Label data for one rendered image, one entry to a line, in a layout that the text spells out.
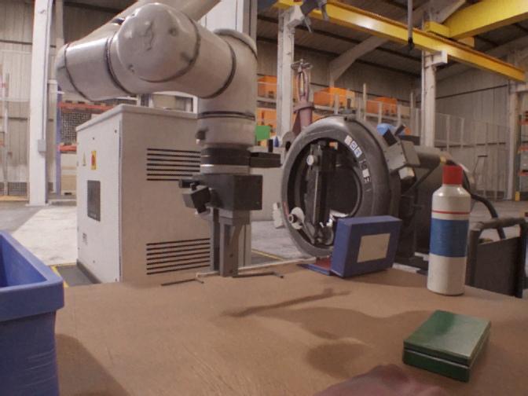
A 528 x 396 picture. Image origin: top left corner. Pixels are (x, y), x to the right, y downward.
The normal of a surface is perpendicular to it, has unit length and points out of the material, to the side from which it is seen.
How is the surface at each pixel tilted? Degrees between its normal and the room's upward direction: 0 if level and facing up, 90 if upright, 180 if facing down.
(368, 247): 100
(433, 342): 0
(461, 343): 0
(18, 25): 90
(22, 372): 90
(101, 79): 133
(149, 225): 90
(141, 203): 90
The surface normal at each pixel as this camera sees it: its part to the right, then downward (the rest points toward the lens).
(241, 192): 0.59, 0.06
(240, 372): 0.02, -1.00
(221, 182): -0.81, 0.01
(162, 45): -0.35, 0.10
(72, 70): -0.41, 0.33
